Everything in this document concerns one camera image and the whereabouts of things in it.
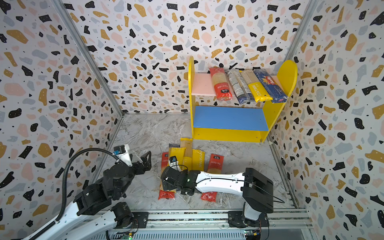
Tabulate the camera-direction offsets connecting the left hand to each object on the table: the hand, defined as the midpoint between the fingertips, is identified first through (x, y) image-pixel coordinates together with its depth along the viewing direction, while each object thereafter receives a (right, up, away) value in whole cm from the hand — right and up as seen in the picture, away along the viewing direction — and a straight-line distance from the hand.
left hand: (141, 152), depth 67 cm
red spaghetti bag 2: (+7, -25, +13) cm, 29 cm away
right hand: (+9, -15, +10) cm, 20 cm away
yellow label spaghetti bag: (+13, -5, +23) cm, 27 cm away
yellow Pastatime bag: (+25, -10, +27) cm, 38 cm away
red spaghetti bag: (+36, -12, +26) cm, 46 cm away
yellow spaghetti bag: (+17, 0, +33) cm, 37 cm away
